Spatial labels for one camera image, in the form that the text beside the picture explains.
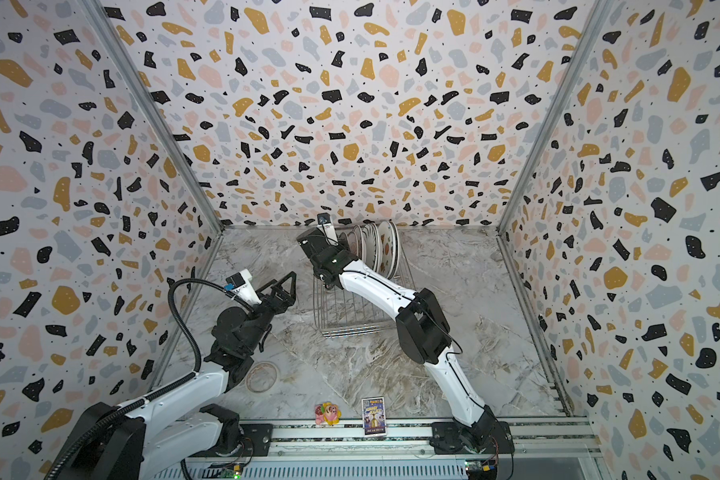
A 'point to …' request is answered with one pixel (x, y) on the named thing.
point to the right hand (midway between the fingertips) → (327, 236)
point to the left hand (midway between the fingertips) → (286, 274)
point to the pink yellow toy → (327, 412)
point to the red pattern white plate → (372, 246)
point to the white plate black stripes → (360, 241)
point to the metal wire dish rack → (342, 311)
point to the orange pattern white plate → (378, 247)
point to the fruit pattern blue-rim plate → (388, 249)
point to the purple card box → (374, 416)
